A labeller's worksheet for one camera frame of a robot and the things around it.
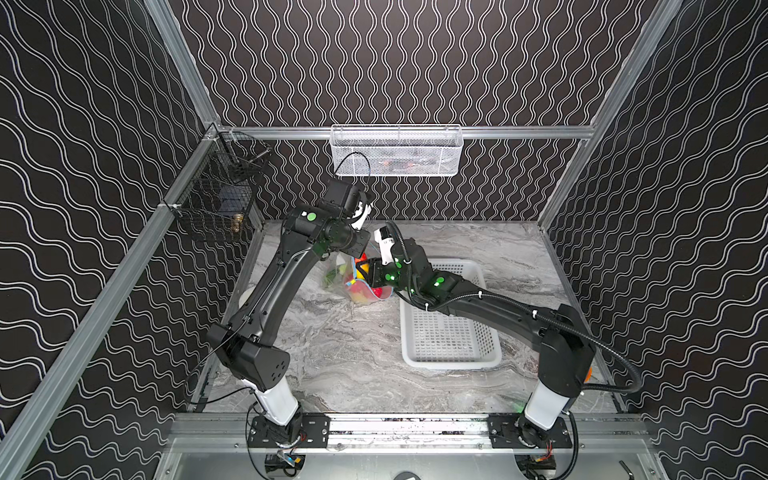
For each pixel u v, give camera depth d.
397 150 0.61
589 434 0.78
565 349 0.45
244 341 0.42
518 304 0.51
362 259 0.76
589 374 0.48
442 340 0.90
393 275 0.68
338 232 0.52
